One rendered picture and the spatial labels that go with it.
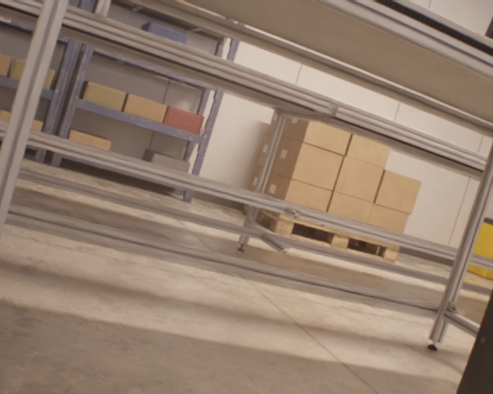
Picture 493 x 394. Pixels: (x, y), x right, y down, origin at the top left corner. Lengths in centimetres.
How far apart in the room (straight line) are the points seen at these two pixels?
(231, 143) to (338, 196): 122
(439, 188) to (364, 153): 191
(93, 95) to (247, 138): 156
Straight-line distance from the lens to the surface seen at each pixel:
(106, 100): 512
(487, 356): 103
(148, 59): 351
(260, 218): 532
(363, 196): 532
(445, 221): 715
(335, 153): 515
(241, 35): 221
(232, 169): 590
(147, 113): 519
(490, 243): 722
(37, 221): 214
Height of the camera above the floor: 57
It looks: 4 degrees down
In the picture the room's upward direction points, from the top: 17 degrees clockwise
